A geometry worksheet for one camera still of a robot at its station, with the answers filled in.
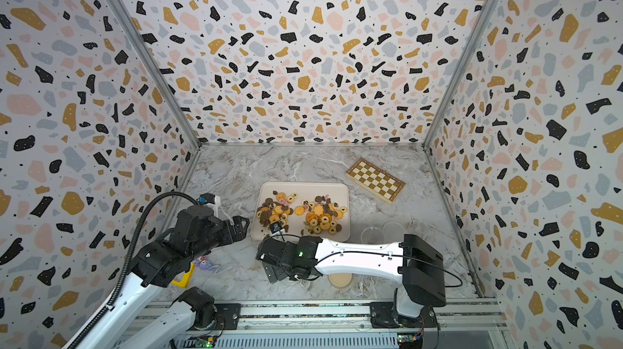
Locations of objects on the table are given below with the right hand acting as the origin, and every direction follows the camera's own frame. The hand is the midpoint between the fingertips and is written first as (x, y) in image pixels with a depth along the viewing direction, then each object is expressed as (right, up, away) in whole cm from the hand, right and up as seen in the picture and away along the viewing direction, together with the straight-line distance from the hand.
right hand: (280, 264), depth 74 cm
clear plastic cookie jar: (+39, +5, +18) cm, 43 cm away
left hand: (-12, +13, -1) cm, 18 cm away
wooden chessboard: (+36, +24, +32) cm, 53 cm away
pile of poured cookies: (+12, +11, +20) cm, 26 cm away
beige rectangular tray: (+19, +19, +30) cm, 40 cm away
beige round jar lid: (+18, -7, +5) cm, 21 cm away
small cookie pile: (-8, +12, +21) cm, 25 cm away
